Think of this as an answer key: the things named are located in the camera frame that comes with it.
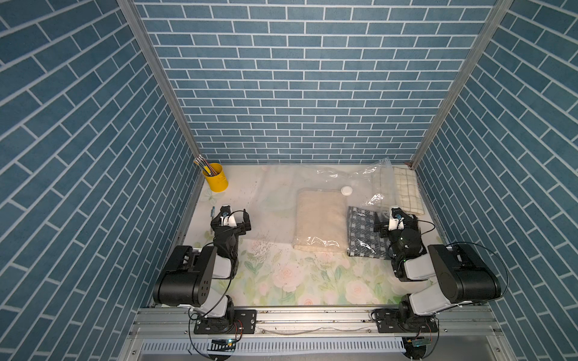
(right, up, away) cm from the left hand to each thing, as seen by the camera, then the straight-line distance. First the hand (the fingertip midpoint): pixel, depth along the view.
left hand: (238, 211), depth 89 cm
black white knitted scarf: (+50, -11, -1) cm, 51 cm away
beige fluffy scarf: (+34, -5, +7) cm, 35 cm away
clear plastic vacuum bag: (+11, +5, +17) cm, 22 cm away
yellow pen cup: (-14, +11, +16) cm, 24 cm away
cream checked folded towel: (+71, +10, +15) cm, 73 cm away
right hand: (+62, -1, 0) cm, 62 cm away
